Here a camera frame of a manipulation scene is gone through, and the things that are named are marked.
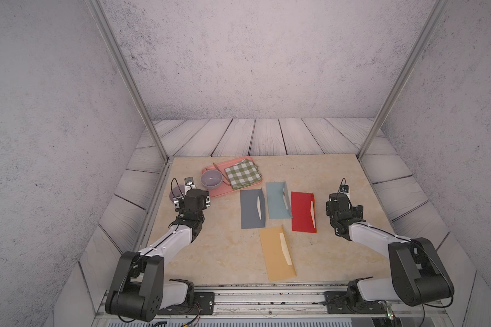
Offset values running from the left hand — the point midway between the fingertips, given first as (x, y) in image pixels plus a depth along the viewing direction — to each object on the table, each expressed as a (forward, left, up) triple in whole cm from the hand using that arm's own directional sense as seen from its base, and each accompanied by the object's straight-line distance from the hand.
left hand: (194, 192), depth 89 cm
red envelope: (-1, -50, -17) cm, 53 cm away
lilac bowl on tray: (+16, -4, -11) cm, 20 cm away
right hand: (-5, -67, -4) cm, 67 cm away
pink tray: (+12, -11, -13) cm, 21 cm away
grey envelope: (0, -25, -14) cm, 29 cm away
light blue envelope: (+4, -38, -13) cm, 40 cm away
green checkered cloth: (+21, -22, -12) cm, 32 cm away
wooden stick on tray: (+20, -9, -11) cm, 24 cm away
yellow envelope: (-23, -35, -14) cm, 44 cm away
